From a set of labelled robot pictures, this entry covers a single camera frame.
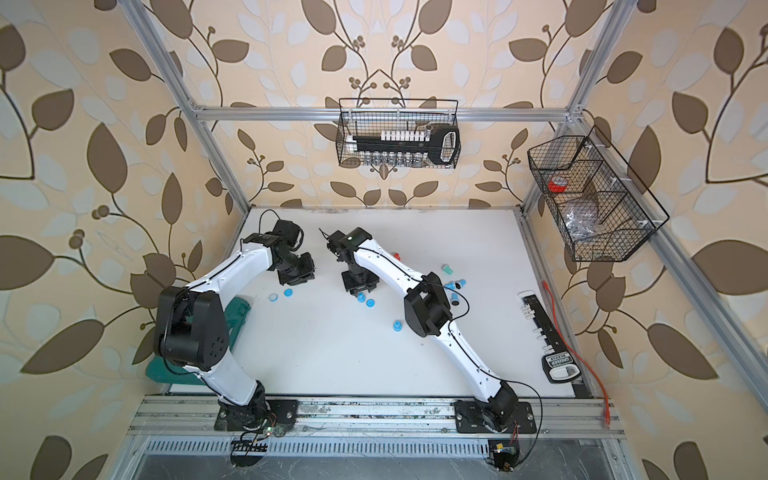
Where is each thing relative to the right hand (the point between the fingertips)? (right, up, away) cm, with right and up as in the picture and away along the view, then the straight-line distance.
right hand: (361, 291), depth 94 cm
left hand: (-16, +7, -4) cm, 18 cm away
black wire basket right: (+64, +28, -16) cm, 71 cm away
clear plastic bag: (+57, +22, -21) cm, 65 cm away
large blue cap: (+3, -4, +1) cm, 5 cm away
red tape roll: (+55, +32, -13) cm, 65 cm away
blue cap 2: (0, -2, 0) cm, 2 cm away
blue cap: (-25, -1, +3) cm, 25 cm away
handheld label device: (+56, -18, -12) cm, 60 cm away
